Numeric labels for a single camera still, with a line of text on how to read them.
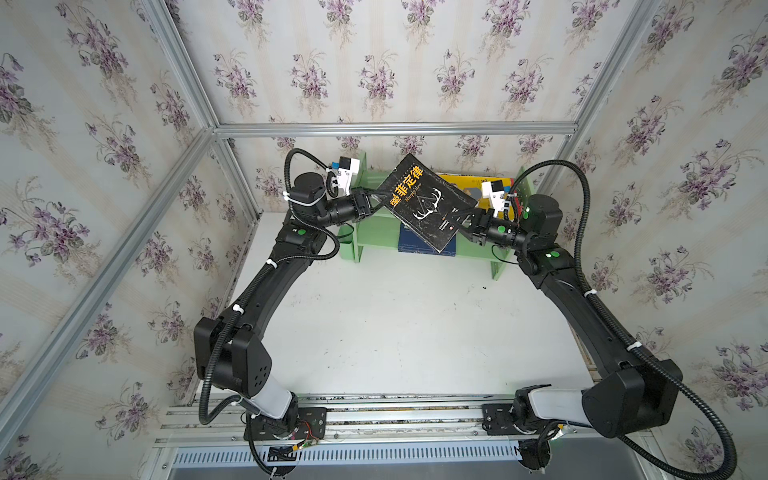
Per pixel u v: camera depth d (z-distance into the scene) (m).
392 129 0.95
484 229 0.60
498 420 0.73
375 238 0.95
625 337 0.42
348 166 0.65
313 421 0.73
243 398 0.49
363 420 0.75
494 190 0.65
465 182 0.88
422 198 0.69
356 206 0.62
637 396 0.39
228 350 0.41
